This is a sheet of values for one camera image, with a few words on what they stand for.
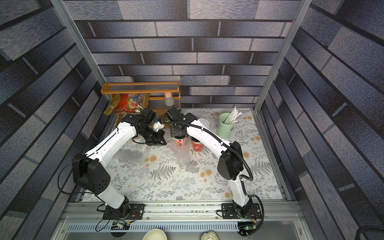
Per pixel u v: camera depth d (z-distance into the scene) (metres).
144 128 0.62
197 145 0.86
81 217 0.75
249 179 0.44
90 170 0.43
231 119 0.95
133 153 0.95
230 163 0.49
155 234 0.67
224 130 0.95
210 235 0.67
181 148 0.90
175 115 0.65
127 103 0.95
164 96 0.97
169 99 0.98
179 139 0.84
